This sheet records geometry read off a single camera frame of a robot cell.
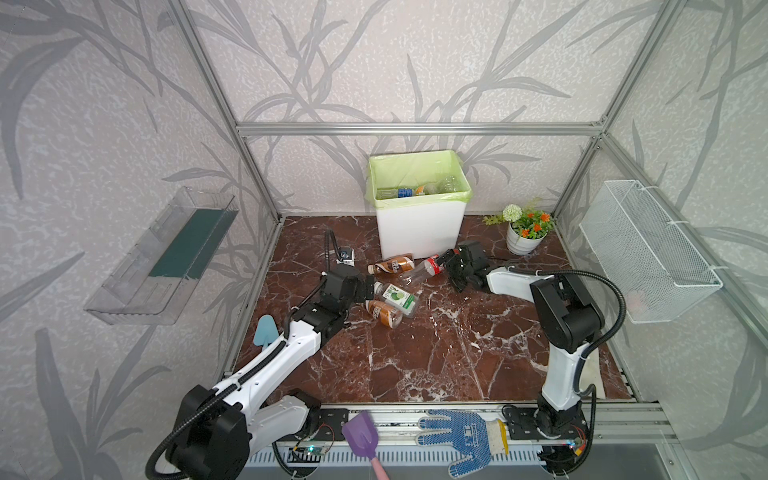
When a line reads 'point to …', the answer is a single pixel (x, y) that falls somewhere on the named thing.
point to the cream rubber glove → (591, 373)
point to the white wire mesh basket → (653, 269)
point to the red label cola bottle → (427, 268)
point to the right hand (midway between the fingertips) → (439, 257)
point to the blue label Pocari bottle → (386, 193)
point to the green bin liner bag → (414, 169)
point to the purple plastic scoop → (361, 434)
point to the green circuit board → (315, 450)
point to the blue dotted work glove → (469, 431)
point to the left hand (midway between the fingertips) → (358, 266)
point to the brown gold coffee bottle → (393, 265)
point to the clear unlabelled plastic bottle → (449, 185)
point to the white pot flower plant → (527, 229)
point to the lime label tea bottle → (397, 298)
